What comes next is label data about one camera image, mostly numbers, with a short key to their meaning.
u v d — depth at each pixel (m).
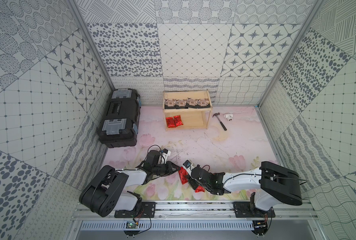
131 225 0.72
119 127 0.85
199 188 0.80
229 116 1.11
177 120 1.04
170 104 0.93
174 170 0.83
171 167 0.80
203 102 0.93
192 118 1.10
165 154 0.84
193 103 0.93
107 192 0.43
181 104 0.93
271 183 0.45
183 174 0.83
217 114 1.15
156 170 0.75
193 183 0.74
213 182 0.64
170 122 1.05
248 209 0.66
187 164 0.73
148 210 0.73
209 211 0.76
